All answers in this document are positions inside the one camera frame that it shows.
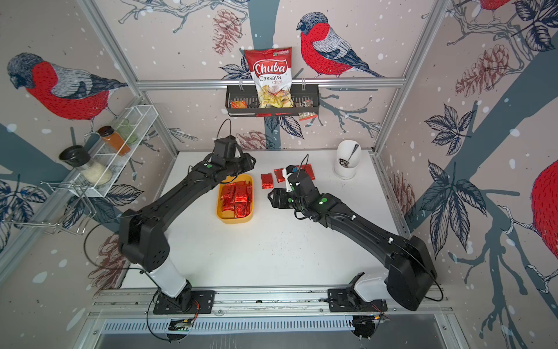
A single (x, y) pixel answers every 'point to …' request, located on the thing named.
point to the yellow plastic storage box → (228, 217)
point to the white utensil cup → (348, 157)
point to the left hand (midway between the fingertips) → (257, 156)
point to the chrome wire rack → (78, 214)
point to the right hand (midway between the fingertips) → (273, 195)
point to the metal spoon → (345, 163)
